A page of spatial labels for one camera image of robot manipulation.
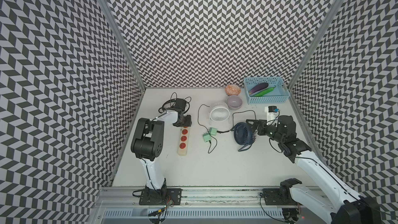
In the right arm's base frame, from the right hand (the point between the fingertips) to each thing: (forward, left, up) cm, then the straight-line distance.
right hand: (252, 123), depth 80 cm
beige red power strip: (-7, +38, -13) cm, 40 cm away
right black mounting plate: (-31, -6, -16) cm, 35 cm away
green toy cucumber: (+34, -18, -13) cm, 41 cm away
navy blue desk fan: (-3, +4, -8) cm, 10 cm away
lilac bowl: (+25, +5, -13) cm, 29 cm away
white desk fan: (+13, +16, -8) cm, 22 cm away
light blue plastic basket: (+34, -31, -15) cm, 48 cm away
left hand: (+10, +37, -16) cm, 42 cm away
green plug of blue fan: (+3, +20, -15) cm, 25 cm away
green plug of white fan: (-1, +24, -14) cm, 28 cm away
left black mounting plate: (-32, +49, -8) cm, 59 cm away
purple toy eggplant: (+37, -14, -12) cm, 41 cm away
